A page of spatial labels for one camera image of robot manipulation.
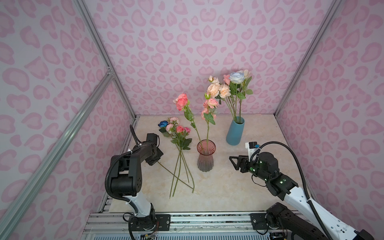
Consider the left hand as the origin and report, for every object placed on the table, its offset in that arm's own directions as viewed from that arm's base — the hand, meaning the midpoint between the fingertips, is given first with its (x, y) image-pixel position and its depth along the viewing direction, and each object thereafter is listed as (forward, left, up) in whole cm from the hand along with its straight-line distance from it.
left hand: (158, 155), depth 96 cm
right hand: (-12, -44, +17) cm, 49 cm away
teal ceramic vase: (+9, -49, +10) cm, 51 cm away
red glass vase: (-7, -30, +17) cm, 35 cm away
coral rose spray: (+3, -31, +34) cm, 46 cm away
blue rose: (+24, -1, +3) cm, 24 cm away
